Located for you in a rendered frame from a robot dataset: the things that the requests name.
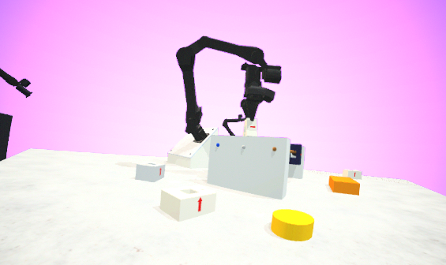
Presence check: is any yellow short cylinder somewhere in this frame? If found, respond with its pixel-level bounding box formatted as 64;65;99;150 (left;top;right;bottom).
271;209;314;241

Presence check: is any orange block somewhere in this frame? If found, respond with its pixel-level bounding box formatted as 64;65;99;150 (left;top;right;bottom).
328;176;360;196

